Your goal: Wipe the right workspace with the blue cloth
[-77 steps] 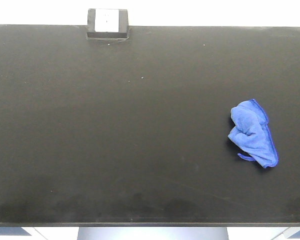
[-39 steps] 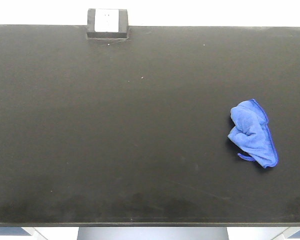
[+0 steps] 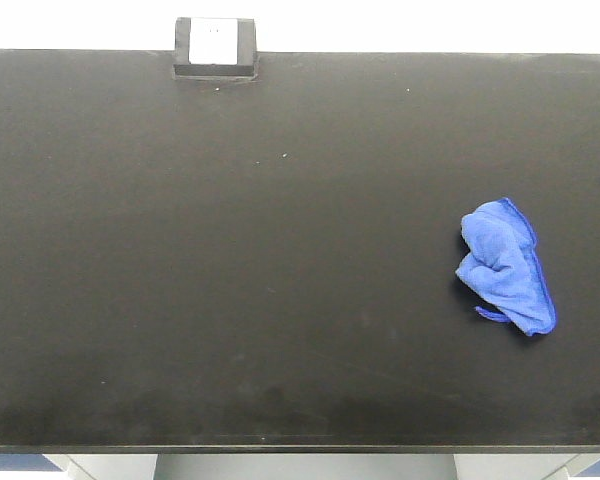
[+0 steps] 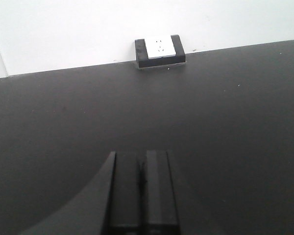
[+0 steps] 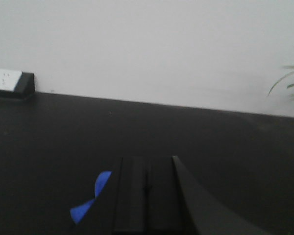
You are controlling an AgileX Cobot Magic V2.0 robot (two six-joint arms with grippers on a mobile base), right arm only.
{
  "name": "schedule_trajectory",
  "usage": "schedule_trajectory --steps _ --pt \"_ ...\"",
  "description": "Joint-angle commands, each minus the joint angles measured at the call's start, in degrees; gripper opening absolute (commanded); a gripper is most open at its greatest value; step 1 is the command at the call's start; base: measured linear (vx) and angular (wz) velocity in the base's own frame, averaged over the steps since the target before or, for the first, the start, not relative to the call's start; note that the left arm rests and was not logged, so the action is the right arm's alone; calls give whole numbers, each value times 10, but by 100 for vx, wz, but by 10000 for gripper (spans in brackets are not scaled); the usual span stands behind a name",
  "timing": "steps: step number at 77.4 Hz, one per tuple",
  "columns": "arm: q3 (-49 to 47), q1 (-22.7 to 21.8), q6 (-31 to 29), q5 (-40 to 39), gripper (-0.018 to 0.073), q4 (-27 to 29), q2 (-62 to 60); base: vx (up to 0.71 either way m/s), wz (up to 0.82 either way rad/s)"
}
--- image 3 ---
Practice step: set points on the blue cloth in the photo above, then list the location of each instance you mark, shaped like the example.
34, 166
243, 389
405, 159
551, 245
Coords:
510, 270

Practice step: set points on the black outlet box white face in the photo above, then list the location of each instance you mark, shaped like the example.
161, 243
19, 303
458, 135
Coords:
215, 47

